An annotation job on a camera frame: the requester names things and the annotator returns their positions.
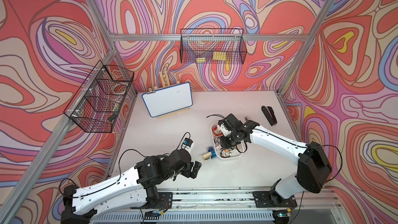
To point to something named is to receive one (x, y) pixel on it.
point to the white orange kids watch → (226, 153)
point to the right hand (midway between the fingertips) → (224, 149)
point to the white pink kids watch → (217, 143)
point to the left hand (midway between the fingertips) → (196, 164)
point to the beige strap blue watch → (206, 156)
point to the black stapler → (269, 114)
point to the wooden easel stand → (172, 114)
